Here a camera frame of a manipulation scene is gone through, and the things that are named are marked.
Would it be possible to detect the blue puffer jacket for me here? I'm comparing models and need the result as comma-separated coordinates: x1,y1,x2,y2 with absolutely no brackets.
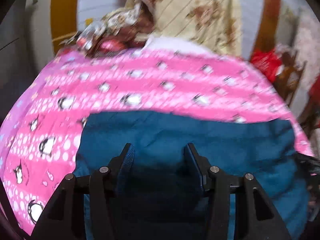
74,111,309,239

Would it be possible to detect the pink penguin bed cover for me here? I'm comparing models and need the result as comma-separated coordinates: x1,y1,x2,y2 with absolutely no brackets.
1,49,313,233

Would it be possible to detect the red plastic bag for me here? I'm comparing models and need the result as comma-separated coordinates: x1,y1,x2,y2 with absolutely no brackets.
250,49,282,83

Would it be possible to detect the white pillow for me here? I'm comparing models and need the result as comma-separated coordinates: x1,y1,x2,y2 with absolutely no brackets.
143,36,214,55

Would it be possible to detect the brown floral cloth pile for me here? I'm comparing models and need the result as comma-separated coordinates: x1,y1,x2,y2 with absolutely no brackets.
59,3,155,57

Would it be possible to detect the beige floral quilt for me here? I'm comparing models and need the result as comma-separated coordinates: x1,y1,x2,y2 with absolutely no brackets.
125,0,243,55

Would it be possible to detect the brown wooden headboard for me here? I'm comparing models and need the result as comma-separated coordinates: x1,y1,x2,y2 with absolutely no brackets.
50,0,78,55

